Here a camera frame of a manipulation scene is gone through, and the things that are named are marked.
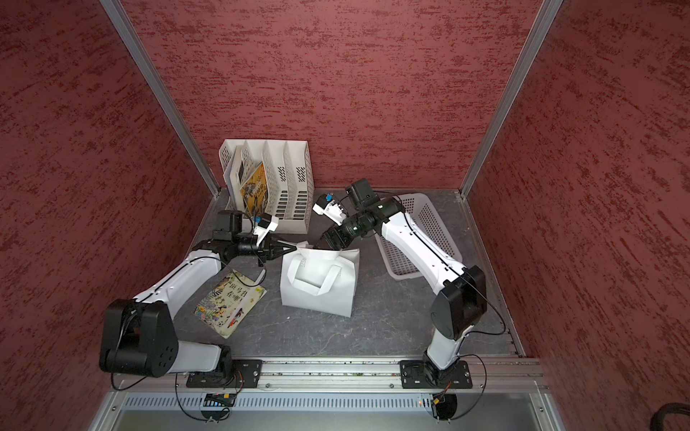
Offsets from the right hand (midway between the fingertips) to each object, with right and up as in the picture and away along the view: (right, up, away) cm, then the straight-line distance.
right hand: (323, 246), depth 75 cm
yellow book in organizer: (-28, +17, +24) cm, 41 cm away
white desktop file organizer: (-20, +24, +39) cm, 50 cm away
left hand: (-9, -1, +2) cm, 10 cm away
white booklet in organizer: (-33, +25, +20) cm, 46 cm away
